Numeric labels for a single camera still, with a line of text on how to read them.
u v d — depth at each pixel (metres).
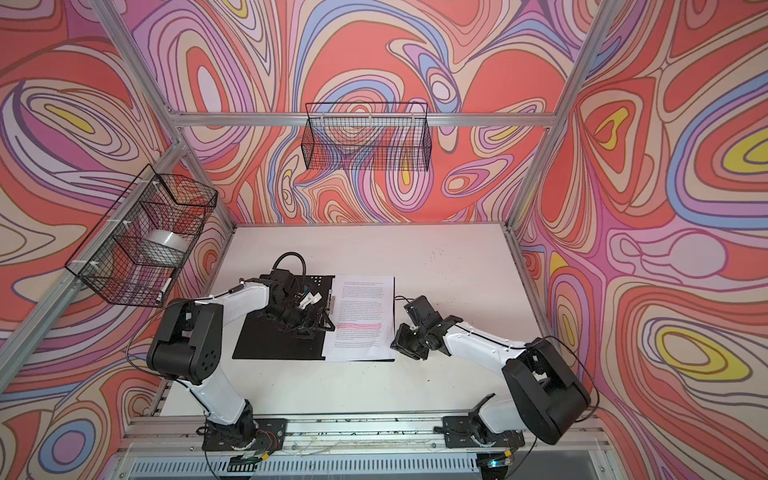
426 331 0.68
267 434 0.73
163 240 0.73
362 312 0.96
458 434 0.73
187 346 0.48
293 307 0.81
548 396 0.42
